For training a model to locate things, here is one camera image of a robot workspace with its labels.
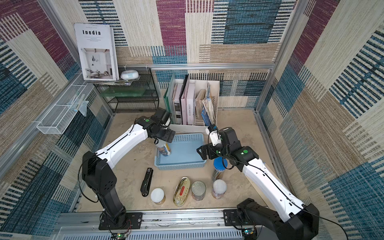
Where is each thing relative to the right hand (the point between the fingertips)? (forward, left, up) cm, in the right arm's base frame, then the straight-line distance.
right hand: (204, 145), depth 76 cm
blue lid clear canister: (-12, -6, +4) cm, 14 cm away
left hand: (+11, +22, -5) cm, 25 cm away
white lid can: (+5, +22, -10) cm, 25 cm away
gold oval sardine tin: (-16, +12, -18) cm, 27 cm away
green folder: (+26, +20, +9) cm, 34 cm away
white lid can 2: (-20, +23, -14) cm, 34 cm away
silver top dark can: (-17, +3, -12) cm, 22 cm away
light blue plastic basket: (+8, +12, -22) cm, 27 cm away
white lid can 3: (-17, -7, -10) cm, 21 cm away
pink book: (+29, +9, +4) cm, 31 cm away
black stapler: (-14, +31, -17) cm, 39 cm away
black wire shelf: (+49, +41, -14) cm, 66 cm away
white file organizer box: (+29, -2, 0) cm, 29 cm away
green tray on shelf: (+35, +48, +7) cm, 60 cm away
